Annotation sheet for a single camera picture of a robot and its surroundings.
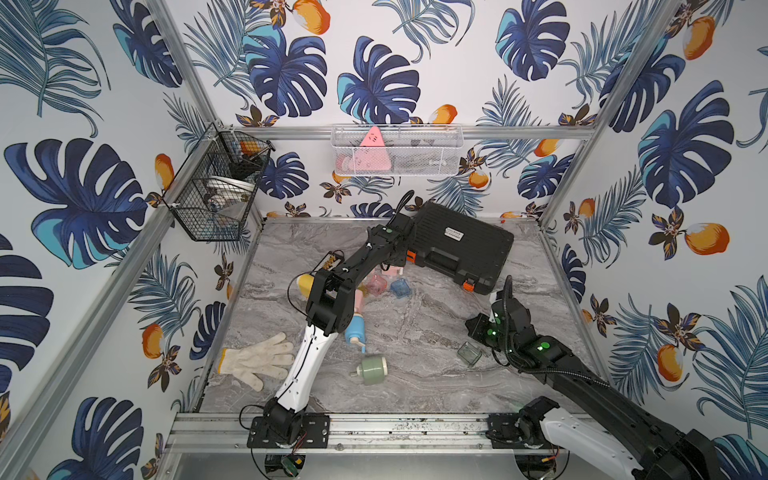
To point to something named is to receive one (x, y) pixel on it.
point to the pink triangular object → (371, 155)
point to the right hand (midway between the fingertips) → (466, 321)
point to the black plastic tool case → (467, 251)
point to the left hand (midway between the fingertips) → (392, 253)
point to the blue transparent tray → (400, 288)
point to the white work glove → (249, 363)
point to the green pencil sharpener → (373, 369)
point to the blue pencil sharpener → (355, 333)
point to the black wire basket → (214, 193)
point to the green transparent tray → (469, 353)
